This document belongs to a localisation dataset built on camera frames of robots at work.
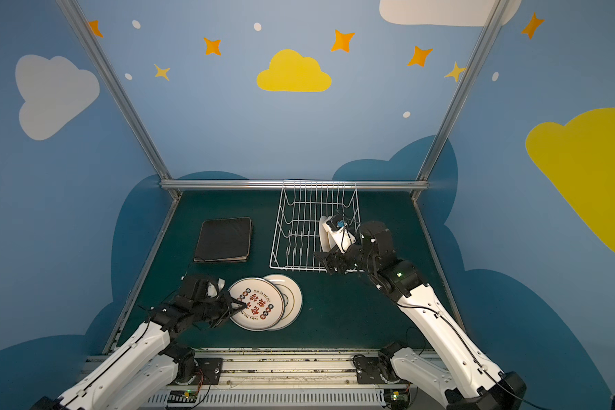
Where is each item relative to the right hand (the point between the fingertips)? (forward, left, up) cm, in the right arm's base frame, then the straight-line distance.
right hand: (329, 239), depth 72 cm
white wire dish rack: (+37, +11, -25) cm, 46 cm away
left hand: (-12, +25, -20) cm, 35 cm away
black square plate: (+18, +43, -29) cm, 54 cm away
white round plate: (-8, +11, -27) cm, 31 cm away
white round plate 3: (+10, +1, -11) cm, 15 cm away
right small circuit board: (-34, -22, -31) cm, 51 cm away
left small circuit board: (-37, +41, -30) cm, 63 cm away
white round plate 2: (-11, +20, -24) cm, 33 cm away
